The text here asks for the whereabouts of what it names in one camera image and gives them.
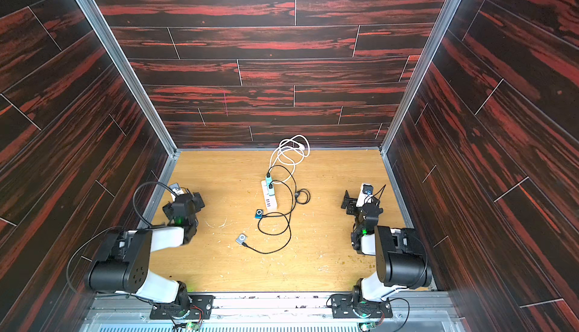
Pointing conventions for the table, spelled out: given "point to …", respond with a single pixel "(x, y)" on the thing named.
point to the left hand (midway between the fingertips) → (186, 197)
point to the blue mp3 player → (258, 213)
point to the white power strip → (270, 201)
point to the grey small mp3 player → (241, 238)
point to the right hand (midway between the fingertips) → (364, 193)
